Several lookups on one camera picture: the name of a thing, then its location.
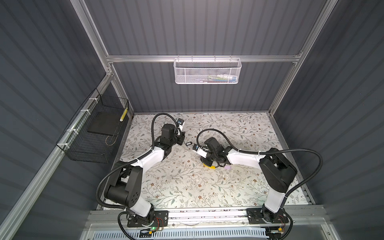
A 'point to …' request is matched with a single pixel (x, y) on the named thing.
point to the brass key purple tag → (227, 167)
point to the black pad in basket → (105, 123)
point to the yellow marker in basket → (124, 114)
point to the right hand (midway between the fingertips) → (203, 156)
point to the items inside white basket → (218, 78)
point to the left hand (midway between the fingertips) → (181, 130)
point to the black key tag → (188, 143)
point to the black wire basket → (92, 135)
